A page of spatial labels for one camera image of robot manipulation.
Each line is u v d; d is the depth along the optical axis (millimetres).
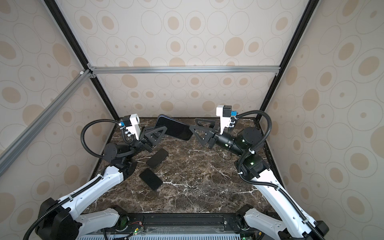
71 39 773
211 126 542
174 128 533
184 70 939
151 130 528
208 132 460
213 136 463
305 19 713
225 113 454
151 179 891
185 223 745
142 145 514
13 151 521
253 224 603
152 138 535
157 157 982
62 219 379
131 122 495
